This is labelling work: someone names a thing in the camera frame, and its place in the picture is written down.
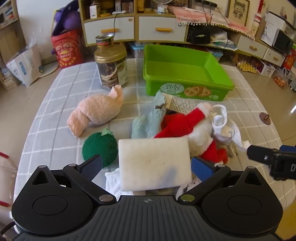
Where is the clear jar gold lid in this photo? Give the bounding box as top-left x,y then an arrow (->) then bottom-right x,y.
94,44 -> 128,90

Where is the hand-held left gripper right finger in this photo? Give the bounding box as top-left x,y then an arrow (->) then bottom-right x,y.
176,156 -> 260,202

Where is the small white box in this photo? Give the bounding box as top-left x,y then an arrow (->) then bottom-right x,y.
89,3 -> 101,19

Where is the white cloth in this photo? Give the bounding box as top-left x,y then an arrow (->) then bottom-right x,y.
105,168 -> 201,197

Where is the white sock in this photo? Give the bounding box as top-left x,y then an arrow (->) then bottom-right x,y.
211,104 -> 251,152

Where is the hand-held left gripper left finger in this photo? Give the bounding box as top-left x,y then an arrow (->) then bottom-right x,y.
31,154 -> 117,204

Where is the beige printed paper label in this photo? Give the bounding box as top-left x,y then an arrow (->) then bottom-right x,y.
163,91 -> 199,115

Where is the red white santa plush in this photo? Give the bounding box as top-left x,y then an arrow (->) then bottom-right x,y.
154,102 -> 229,165

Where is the yellow egg tray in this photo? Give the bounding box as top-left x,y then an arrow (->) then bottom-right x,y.
237,59 -> 257,74

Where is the black power strip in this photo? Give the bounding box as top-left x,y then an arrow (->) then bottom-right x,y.
194,0 -> 218,7

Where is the long wooden cabinet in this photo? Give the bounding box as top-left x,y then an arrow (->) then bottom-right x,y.
78,0 -> 296,67

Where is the green round felt pad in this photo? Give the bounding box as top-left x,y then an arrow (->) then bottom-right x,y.
82,128 -> 118,168

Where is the pink plush toy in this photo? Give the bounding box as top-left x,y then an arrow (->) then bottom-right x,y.
67,85 -> 124,138

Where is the green plastic bin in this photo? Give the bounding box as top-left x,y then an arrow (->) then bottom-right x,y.
143,44 -> 235,102

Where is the purple plush toy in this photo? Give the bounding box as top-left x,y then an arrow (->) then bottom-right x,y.
52,0 -> 81,36

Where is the red printed bag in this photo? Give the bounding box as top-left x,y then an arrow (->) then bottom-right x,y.
51,30 -> 84,69

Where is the black bag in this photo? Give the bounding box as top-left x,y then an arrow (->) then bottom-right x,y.
187,24 -> 211,44

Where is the white round stand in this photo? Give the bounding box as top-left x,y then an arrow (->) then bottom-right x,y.
38,60 -> 60,80

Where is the printed tin can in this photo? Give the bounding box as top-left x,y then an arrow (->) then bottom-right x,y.
95,33 -> 114,48

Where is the pink cloth pompom trim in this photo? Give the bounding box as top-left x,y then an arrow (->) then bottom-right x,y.
168,6 -> 256,40

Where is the light blue towel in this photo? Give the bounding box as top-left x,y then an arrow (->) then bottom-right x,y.
131,90 -> 168,139

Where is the clear storage box blue lid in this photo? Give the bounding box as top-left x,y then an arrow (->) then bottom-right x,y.
129,42 -> 145,58

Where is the white drawer wooden handle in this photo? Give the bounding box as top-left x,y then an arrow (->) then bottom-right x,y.
237,35 -> 269,58
264,47 -> 286,67
138,16 -> 188,42
83,17 -> 135,44

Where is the wooden shelf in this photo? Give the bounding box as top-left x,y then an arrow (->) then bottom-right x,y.
0,0 -> 27,67

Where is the framed cartoon picture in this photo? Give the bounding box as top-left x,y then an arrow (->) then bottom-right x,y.
228,0 -> 250,27

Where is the white bottle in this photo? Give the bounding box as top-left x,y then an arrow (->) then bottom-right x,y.
252,13 -> 263,37

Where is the pile of folded cloths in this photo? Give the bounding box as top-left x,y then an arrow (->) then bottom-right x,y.
209,29 -> 238,50

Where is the small brown object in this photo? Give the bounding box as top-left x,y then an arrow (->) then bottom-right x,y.
259,112 -> 271,126

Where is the white sponge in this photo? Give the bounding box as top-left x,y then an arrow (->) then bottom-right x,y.
118,138 -> 192,192

